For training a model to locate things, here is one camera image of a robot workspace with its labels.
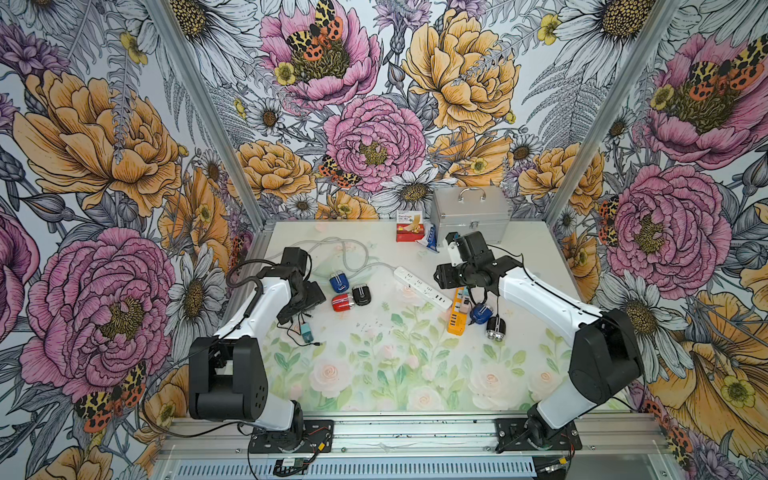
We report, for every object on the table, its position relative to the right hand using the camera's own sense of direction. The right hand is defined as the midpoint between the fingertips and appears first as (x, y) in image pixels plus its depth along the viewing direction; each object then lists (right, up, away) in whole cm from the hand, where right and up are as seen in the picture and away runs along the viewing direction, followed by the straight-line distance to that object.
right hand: (444, 281), depth 88 cm
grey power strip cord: (-33, +13, +27) cm, 44 cm away
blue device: (-32, -2, +11) cm, 34 cm away
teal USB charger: (-40, -15, +1) cm, 43 cm away
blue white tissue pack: (-1, +13, +23) cm, 27 cm away
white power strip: (-6, -4, +11) cm, 13 cm away
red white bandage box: (-9, +18, +27) cm, 34 cm away
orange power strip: (+5, -12, +3) cm, 13 cm away
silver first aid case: (+12, +23, +17) cm, 31 cm away
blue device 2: (+12, -11, +5) cm, 17 cm away
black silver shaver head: (-25, -5, +8) cm, 26 cm away
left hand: (-40, -9, -2) cm, 41 cm away
